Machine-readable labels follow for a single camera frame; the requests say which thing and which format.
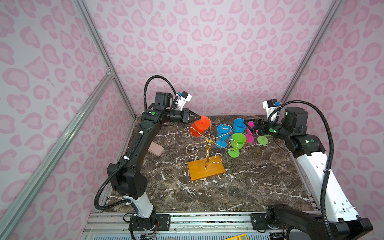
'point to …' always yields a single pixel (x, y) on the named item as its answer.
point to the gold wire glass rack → (205, 168)
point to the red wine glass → (201, 124)
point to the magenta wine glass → (249, 136)
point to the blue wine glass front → (223, 131)
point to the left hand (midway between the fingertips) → (200, 115)
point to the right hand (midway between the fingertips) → (251, 119)
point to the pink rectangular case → (155, 149)
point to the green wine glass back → (238, 141)
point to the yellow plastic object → (237, 237)
